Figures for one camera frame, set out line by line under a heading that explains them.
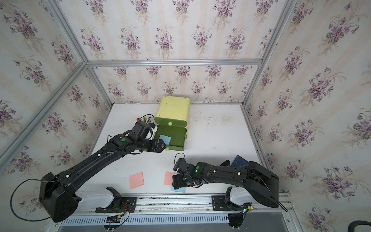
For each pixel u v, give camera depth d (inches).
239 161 34.7
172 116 32.4
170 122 33.0
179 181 27.2
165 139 35.7
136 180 32.4
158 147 27.2
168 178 32.3
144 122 38.7
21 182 15.2
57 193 14.8
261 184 16.5
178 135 36.3
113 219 28.3
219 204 28.7
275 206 16.1
